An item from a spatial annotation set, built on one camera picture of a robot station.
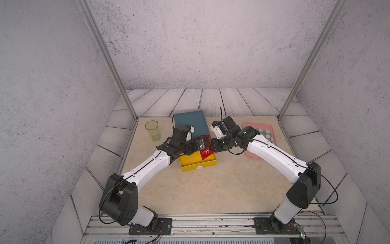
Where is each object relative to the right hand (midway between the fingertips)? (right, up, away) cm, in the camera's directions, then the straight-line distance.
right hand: (211, 147), depth 78 cm
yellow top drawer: (-8, -7, +1) cm, 11 cm away
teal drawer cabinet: (-7, +15, +13) cm, 21 cm away
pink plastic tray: (+42, +11, +42) cm, 61 cm away
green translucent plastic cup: (-36, +11, +21) cm, 43 cm away
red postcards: (-2, -3, +3) cm, 5 cm away
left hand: (-2, +1, +3) cm, 3 cm away
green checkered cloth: (+41, +6, +31) cm, 52 cm away
